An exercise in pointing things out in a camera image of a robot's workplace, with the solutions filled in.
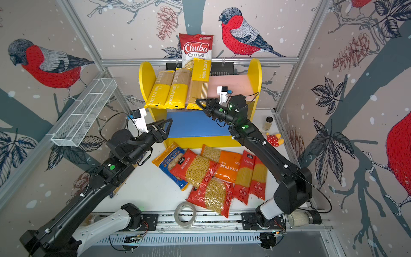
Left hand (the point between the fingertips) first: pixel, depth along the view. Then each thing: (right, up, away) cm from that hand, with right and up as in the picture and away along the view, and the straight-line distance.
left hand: (167, 120), depth 61 cm
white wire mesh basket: (-46, -4, +10) cm, 47 cm away
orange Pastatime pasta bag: (+27, -26, +27) cm, 46 cm away
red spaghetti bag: (+35, -31, +25) cm, 53 cm away
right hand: (+9, +6, +4) cm, 12 cm away
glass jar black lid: (+58, -45, +11) cm, 74 cm away
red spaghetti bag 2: (+44, -31, +24) cm, 59 cm away
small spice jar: (+55, -1, +41) cm, 69 cm away
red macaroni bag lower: (+19, -37, +17) cm, 45 cm away
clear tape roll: (+5, -48, +10) cm, 49 cm away
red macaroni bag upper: (+9, -26, +22) cm, 36 cm away
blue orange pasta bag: (-9, -23, +29) cm, 38 cm away
